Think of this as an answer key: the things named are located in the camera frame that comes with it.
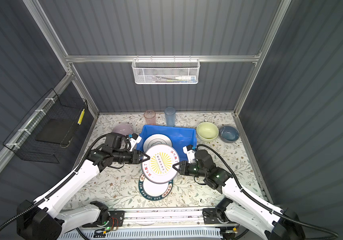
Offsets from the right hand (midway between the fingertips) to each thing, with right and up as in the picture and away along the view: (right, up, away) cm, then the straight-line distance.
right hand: (174, 167), depth 73 cm
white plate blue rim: (-12, +12, +28) cm, 33 cm away
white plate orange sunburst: (-8, -1, +1) cm, 8 cm away
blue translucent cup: (-3, +29, +31) cm, 42 cm away
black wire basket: (-64, +14, -12) cm, 66 cm away
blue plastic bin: (+4, +13, +32) cm, 35 cm away
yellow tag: (-53, +26, +10) cm, 60 cm away
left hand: (-13, +4, +1) cm, 14 cm away
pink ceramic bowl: (-36, +19, +32) cm, 52 cm away
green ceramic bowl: (+24, +17, +33) cm, 44 cm away
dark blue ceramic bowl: (+39, +16, +32) cm, 53 cm away
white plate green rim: (-11, -15, +7) cm, 20 cm away
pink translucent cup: (-18, +28, +36) cm, 49 cm away
